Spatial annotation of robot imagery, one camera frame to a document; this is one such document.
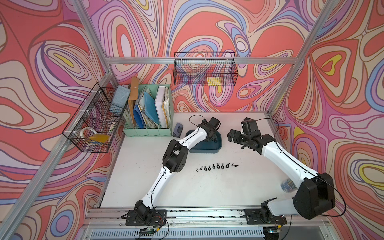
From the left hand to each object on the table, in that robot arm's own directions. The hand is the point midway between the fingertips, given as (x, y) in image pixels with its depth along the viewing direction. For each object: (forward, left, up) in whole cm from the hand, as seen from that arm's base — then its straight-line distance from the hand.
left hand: (213, 137), depth 104 cm
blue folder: (+7, +42, +20) cm, 47 cm away
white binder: (+8, +33, +25) cm, 42 cm away
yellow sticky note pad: (+18, +1, +33) cm, 38 cm away
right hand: (-12, -10, +14) cm, 21 cm away
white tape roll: (-16, +64, +27) cm, 72 cm away
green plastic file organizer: (+6, +49, +3) cm, 50 cm away
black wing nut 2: (-23, +9, -2) cm, 25 cm away
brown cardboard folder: (+5, +48, +31) cm, 58 cm away
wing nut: (-21, -10, -1) cm, 23 cm away
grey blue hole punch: (+4, +25, +3) cm, 26 cm away
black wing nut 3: (-24, +12, -1) cm, 27 cm away
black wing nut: (-22, -12, -1) cm, 25 cm away
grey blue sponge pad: (+2, +55, +32) cm, 64 cm away
